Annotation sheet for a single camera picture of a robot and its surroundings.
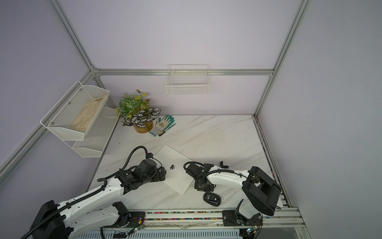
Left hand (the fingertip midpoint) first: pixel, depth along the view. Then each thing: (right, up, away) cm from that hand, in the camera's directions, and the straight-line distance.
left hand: (158, 174), depth 83 cm
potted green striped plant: (-15, +36, +5) cm, 40 cm away
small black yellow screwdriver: (-2, +24, +28) cm, 37 cm away
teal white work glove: (-5, +28, +31) cm, 42 cm away
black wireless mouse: (+30, -12, -5) cm, 33 cm away
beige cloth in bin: (-38, +31, -6) cm, 49 cm away
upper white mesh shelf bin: (-43, +34, -6) cm, 55 cm away
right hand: (+26, -9, +2) cm, 27 cm away
